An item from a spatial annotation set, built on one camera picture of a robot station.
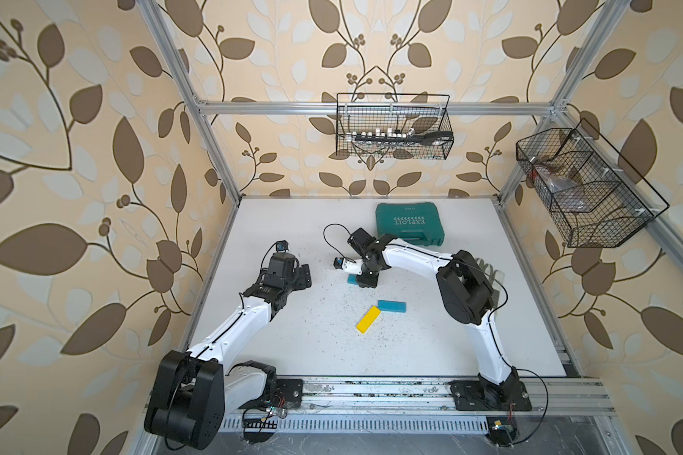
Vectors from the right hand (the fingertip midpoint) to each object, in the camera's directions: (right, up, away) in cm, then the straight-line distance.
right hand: (365, 276), depth 98 cm
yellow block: (+1, -12, -9) cm, 15 cm away
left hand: (-22, +4, -10) cm, 24 cm away
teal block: (+8, -8, -8) cm, 14 cm away
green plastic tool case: (+20, +19, +8) cm, 29 cm away
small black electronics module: (+34, -34, -27) cm, 55 cm away
